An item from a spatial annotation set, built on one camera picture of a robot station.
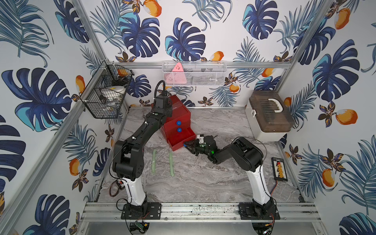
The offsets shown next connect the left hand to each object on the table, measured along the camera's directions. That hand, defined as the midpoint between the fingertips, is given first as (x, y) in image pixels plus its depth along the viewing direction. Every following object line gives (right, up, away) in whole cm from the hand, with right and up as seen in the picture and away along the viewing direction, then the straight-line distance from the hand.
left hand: (164, 105), depth 92 cm
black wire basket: (-35, +2, -16) cm, 39 cm away
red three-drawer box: (+8, -15, 0) cm, 17 cm away
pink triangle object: (+8, +18, -3) cm, 19 cm away
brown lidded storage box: (+68, -6, +5) cm, 69 cm away
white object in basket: (-25, +5, -12) cm, 29 cm away
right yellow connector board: (+69, -39, -4) cm, 80 cm away
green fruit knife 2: (-7, -35, 0) cm, 36 cm away
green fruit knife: (+4, -36, -2) cm, 37 cm away
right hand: (+12, -25, +3) cm, 28 cm away
